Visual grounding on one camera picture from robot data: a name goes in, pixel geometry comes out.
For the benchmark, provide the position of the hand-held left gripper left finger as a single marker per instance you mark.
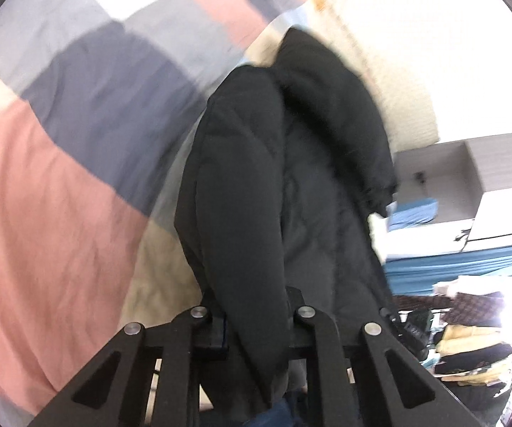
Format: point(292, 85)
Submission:
point(214, 338)

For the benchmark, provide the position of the cream quilted headboard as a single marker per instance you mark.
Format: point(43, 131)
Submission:
point(393, 75)

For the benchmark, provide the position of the pile of folded clothes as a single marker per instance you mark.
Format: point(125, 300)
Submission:
point(473, 356)

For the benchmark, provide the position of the checkered bed quilt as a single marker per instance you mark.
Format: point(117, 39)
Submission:
point(60, 187)

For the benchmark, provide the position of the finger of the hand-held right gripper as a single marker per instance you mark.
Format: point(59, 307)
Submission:
point(411, 331)

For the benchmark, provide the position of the white wardrobe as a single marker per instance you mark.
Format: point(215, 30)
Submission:
point(505, 204)

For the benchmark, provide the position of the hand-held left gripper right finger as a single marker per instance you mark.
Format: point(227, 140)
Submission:
point(313, 333)

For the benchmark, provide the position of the person's blue jeans leg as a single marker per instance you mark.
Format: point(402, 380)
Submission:
point(269, 416)

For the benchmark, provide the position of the blue curtain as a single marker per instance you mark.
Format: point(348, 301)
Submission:
point(451, 269)

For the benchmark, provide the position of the brown patterned scarf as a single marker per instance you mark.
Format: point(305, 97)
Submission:
point(469, 307)

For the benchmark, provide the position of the black puffer jacket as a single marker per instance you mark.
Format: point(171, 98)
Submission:
point(256, 187)

